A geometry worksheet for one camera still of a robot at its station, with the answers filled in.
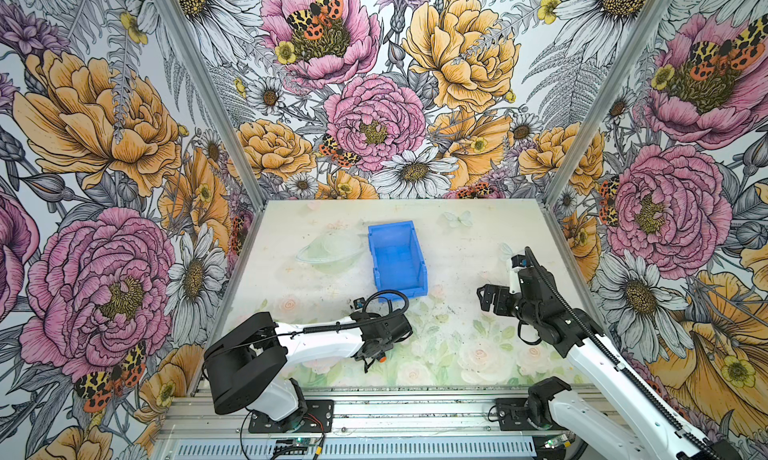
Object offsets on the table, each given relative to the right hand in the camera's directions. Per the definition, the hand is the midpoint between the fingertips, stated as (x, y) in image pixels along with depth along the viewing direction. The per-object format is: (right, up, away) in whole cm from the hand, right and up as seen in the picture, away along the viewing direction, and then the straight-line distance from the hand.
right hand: (493, 302), depth 80 cm
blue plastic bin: (-25, +9, +25) cm, 37 cm away
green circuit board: (-47, -30, -9) cm, 57 cm away
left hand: (-32, -14, +5) cm, 35 cm away
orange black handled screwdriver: (-29, -16, +2) cm, 33 cm away
